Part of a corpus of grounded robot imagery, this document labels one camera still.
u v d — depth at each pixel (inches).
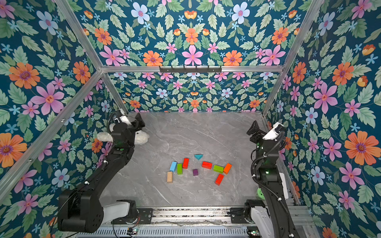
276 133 22.3
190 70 36.6
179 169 34.7
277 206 17.6
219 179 33.4
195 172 34.7
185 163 35.8
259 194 30.2
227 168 34.8
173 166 34.9
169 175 33.3
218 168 34.9
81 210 15.9
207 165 35.7
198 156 36.7
